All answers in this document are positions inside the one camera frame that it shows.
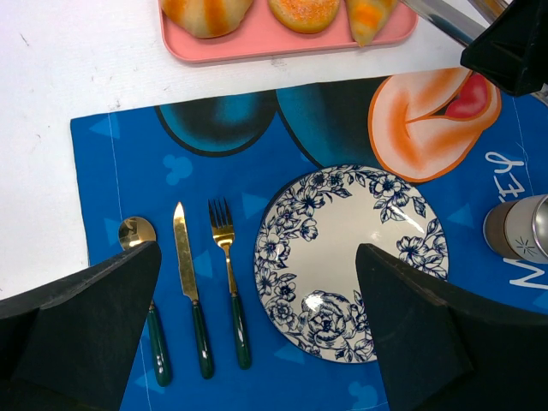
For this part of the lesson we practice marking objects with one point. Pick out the gold knife green handle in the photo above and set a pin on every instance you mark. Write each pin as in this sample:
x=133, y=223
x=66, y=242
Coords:
x=190, y=290

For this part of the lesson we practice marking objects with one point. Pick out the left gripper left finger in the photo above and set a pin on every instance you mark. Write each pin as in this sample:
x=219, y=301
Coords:
x=70, y=344

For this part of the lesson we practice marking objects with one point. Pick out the metal cup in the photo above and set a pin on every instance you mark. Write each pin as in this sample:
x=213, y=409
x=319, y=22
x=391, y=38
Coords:
x=518, y=229

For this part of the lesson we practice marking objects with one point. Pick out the gold spoon green handle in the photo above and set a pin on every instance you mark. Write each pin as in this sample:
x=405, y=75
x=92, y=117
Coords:
x=132, y=232

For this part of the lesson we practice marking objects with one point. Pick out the right striped croissant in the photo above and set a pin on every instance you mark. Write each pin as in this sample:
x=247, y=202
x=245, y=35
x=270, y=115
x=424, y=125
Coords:
x=367, y=17

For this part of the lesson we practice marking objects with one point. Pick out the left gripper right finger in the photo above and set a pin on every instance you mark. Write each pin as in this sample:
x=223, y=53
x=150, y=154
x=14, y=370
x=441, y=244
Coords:
x=440, y=347

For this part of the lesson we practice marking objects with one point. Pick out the blue floral plate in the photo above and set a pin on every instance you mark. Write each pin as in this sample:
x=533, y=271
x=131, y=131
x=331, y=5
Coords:
x=304, y=255

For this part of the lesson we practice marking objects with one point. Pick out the metal tongs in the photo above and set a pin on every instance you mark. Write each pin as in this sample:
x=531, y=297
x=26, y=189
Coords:
x=453, y=22

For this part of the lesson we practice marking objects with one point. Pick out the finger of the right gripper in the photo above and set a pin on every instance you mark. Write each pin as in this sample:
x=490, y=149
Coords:
x=512, y=52

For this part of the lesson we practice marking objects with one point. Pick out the blue cartoon placemat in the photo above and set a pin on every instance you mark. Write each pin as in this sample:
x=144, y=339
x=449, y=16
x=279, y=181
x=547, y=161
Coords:
x=465, y=145

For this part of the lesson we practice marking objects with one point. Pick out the round striped bun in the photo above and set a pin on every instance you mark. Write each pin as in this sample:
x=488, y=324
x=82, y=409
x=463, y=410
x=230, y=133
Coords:
x=206, y=19

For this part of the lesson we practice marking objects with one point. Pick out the gold fork green handle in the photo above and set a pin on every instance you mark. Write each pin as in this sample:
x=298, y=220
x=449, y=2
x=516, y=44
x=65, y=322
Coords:
x=223, y=233

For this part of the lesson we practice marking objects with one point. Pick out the sugared donut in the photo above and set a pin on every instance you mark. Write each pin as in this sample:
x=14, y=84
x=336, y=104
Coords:
x=305, y=16

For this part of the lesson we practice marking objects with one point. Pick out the pink tray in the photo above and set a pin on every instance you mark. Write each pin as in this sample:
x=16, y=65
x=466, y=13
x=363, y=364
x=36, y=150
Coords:
x=259, y=35

